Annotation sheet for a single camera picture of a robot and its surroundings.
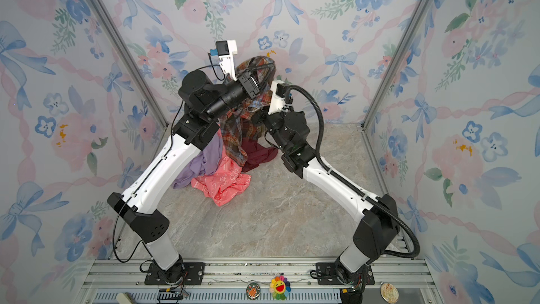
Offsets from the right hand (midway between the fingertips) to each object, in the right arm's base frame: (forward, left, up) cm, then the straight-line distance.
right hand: (253, 90), depth 64 cm
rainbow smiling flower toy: (-45, -9, -46) cm, 65 cm away
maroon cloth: (+9, +3, -44) cm, 45 cm away
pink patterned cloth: (-10, +13, -40) cm, 43 cm away
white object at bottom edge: (-49, +42, -45) cm, 79 cm away
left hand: (-5, -6, +12) cm, 15 cm away
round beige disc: (-46, -45, -48) cm, 80 cm away
